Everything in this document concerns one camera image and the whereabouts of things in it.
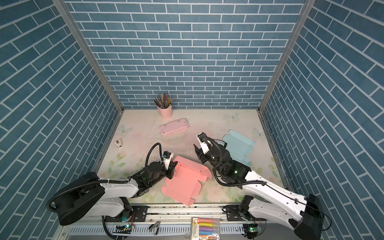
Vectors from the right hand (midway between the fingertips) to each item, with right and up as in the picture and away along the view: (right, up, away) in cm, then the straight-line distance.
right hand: (197, 140), depth 72 cm
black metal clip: (-20, -41, -2) cm, 45 cm away
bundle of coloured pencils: (-26, +25, +37) cm, 52 cm away
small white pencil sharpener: (-53, -5, +27) cm, 60 cm away
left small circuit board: (-36, -43, -1) cm, 56 cm away
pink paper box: (-7, -26, +10) cm, 29 cm away
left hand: (-12, -15, +13) cm, 23 cm away
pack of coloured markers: (+4, -41, -3) cm, 42 cm away
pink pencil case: (-18, +5, +35) cm, 39 cm away
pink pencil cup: (-24, +16, +39) cm, 49 cm away
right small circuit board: (+26, -43, -2) cm, 50 cm away
